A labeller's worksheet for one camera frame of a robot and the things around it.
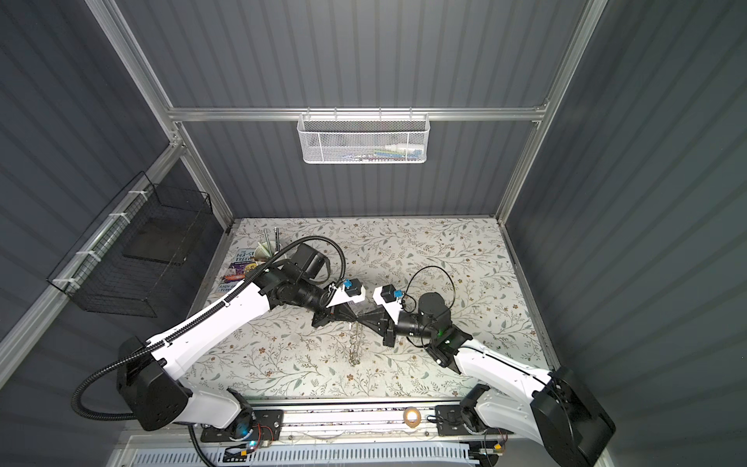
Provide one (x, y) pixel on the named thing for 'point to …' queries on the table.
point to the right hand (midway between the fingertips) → (363, 322)
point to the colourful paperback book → (243, 264)
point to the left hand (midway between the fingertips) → (354, 315)
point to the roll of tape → (411, 423)
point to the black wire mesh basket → (128, 261)
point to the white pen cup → (266, 249)
